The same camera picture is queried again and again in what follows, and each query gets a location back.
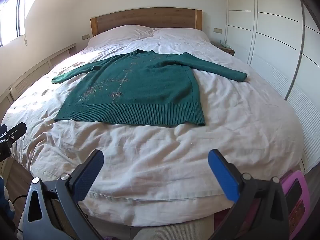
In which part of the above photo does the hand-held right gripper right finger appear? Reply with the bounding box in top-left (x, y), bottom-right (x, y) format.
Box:
top-left (208, 149), bottom-right (290, 240)

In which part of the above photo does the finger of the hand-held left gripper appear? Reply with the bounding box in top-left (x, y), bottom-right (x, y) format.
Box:
top-left (6, 122), bottom-right (27, 143)

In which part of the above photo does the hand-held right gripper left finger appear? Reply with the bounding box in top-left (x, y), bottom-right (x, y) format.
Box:
top-left (22, 149), bottom-right (104, 240)

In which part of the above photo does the green knitted sweater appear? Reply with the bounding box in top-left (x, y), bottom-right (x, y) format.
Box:
top-left (51, 50), bottom-right (248, 127)

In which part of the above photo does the dark blue cloth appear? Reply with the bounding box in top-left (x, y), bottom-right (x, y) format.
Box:
top-left (0, 176), bottom-right (14, 220)

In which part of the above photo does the bed with white duvet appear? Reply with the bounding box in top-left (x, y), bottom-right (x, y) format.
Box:
top-left (1, 25), bottom-right (304, 228)

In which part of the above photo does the grey rug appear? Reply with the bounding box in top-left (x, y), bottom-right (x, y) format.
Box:
top-left (130, 215), bottom-right (215, 240)

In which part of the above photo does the pink case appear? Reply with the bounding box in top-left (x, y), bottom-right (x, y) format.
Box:
top-left (280, 170), bottom-right (311, 240)

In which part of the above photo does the window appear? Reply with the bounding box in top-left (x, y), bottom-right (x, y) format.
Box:
top-left (0, 0), bottom-right (28, 47)

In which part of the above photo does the wooden nightstand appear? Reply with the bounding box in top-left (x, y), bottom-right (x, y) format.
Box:
top-left (211, 41), bottom-right (235, 57)

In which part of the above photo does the white wardrobe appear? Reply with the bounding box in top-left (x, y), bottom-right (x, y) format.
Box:
top-left (225, 0), bottom-right (320, 170)

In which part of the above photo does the white pillow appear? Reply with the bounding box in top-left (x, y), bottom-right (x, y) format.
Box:
top-left (87, 24), bottom-right (155, 47)
top-left (152, 27), bottom-right (210, 43)

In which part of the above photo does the wooden headboard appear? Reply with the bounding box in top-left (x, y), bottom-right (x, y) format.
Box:
top-left (90, 7), bottom-right (203, 38)

